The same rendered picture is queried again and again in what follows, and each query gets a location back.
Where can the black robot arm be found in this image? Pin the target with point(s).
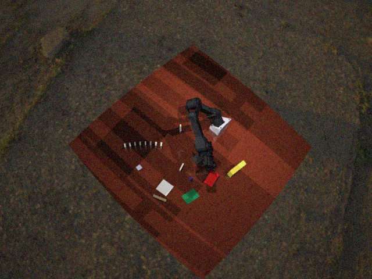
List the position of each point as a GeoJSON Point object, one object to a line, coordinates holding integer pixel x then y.
{"type": "Point", "coordinates": [203, 147]}

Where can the green flat rectangular mat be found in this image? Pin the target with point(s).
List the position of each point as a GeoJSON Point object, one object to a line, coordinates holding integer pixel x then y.
{"type": "Point", "coordinates": [190, 196]}

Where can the red rectangular block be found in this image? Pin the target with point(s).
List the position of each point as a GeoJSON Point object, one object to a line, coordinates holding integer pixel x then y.
{"type": "Point", "coordinates": [211, 178]}

